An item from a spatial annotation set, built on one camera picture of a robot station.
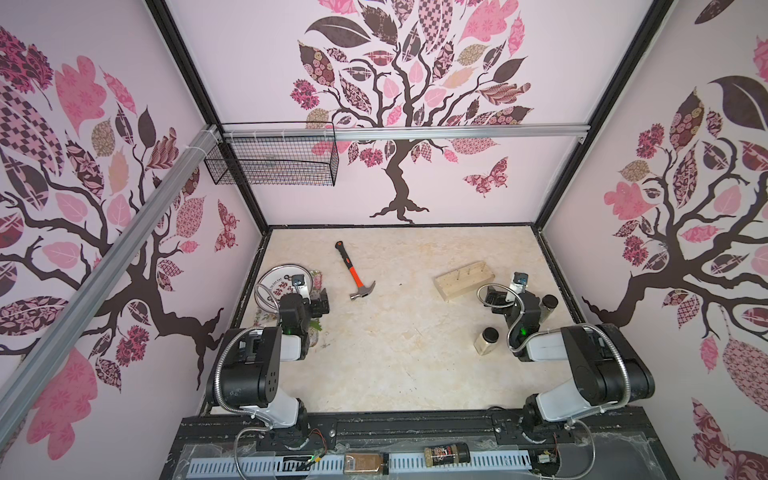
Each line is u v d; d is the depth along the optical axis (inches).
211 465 27.4
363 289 39.5
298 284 31.4
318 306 33.6
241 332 19.4
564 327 21.0
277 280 40.0
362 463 25.9
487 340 31.6
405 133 37.0
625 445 28.5
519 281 31.3
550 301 34.1
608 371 17.9
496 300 32.7
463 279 39.6
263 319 37.1
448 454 26.8
